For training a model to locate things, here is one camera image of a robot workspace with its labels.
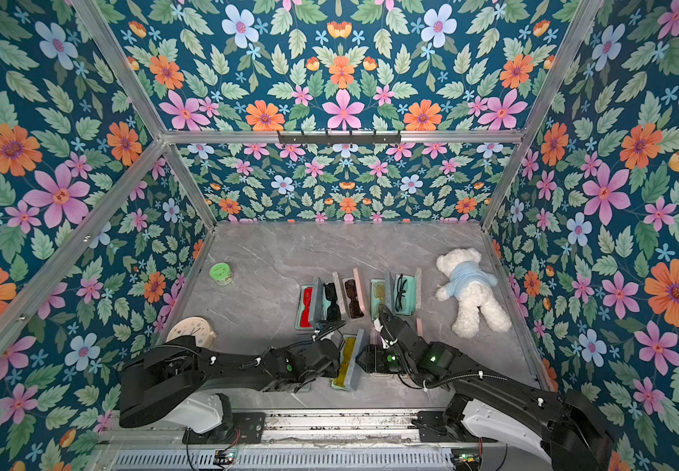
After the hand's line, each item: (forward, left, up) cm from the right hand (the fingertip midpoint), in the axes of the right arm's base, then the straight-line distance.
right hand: (366, 357), depth 77 cm
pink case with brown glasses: (+18, +4, -6) cm, 20 cm away
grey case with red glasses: (+16, +17, -1) cm, 23 cm away
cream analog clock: (+10, +54, -5) cm, 55 cm away
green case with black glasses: (+25, -13, -8) cm, 29 cm away
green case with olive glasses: (+25, -4, -8) cm, 26 cm away
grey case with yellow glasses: (-6, +4, -1) cm, 7 cm away
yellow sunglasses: (-1, +5, -1) cm, 5 cm away
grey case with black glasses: (+20, +12, -7) cm, 24 cm away
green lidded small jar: (+28, +50, -2) cm, 58 cm away
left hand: (+2, +6, -8) cm, 10 cm away
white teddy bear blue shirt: (+24, -32, +1) cm, 40 cm away
